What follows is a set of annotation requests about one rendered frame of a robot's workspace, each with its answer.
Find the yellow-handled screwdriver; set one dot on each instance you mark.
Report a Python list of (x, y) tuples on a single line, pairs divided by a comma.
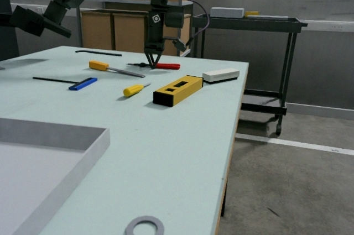
[(134, 89)]

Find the red-handled pliers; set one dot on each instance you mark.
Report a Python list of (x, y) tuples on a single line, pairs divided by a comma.
[(159, 65)]

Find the blue-handled t-handle hex key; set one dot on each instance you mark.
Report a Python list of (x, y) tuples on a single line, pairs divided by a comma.
[(83, 83)]

